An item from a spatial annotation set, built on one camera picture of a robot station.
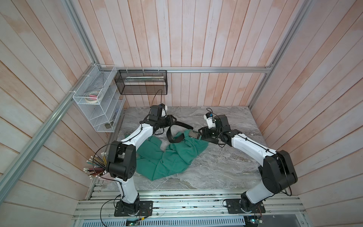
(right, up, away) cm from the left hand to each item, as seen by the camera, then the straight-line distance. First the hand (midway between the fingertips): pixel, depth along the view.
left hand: (174, 121), depth 92 cm
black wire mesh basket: (-25, +30, +12) cm, 40 cm away
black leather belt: (+12, -9, +4) cm, 16 cm away
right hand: (+18, -5, -1) cm, 18 cm away
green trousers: (-13, -25, -6) cm, 29 cm away
